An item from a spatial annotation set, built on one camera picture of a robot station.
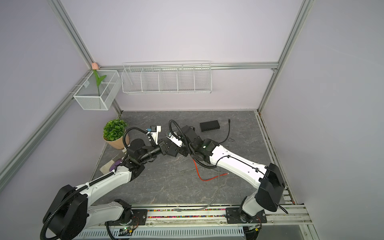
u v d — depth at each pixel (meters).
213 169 0.87
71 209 0.40
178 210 0.76
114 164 0.92
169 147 0.71
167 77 0.98
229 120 1.15
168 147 0.71
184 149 0.68
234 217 0.72
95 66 0.89
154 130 0.69
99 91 0.89
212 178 0.87
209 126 1.14
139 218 0.74
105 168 0.91
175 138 0.63
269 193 0.40
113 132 0.89
